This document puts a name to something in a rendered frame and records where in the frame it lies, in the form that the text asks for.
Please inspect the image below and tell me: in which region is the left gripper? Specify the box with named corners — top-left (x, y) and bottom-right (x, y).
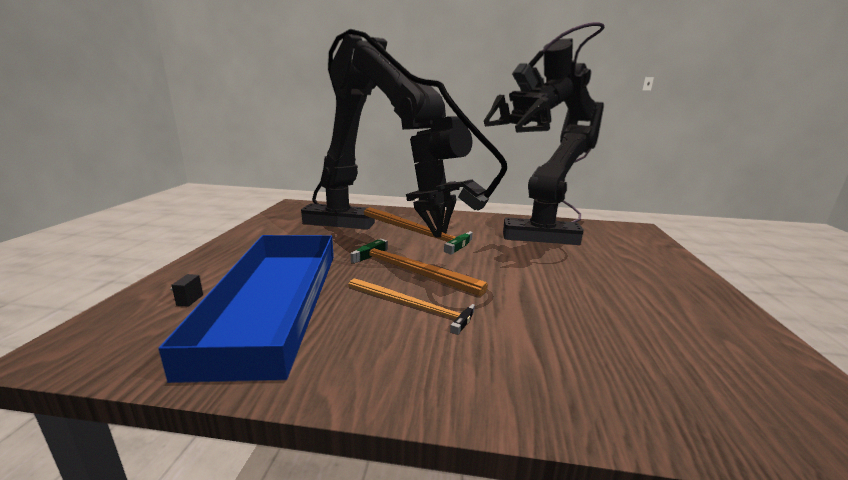
top-left (484, 67), bottom-right (558, 133)

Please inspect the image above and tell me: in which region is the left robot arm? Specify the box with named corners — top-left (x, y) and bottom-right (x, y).
top-left (504, 39), bottom-right (604, 234)

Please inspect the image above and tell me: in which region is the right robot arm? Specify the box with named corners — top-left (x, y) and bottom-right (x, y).
top-left (301, 34), bottom-right (472, 219)

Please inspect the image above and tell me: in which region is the blue bin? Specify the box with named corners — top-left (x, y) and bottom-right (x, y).
top-left (158, 235), bottom-right (334, 383)

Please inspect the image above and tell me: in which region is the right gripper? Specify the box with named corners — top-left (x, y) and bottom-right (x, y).
top-left (406, 159), bottom-right (486, 238)

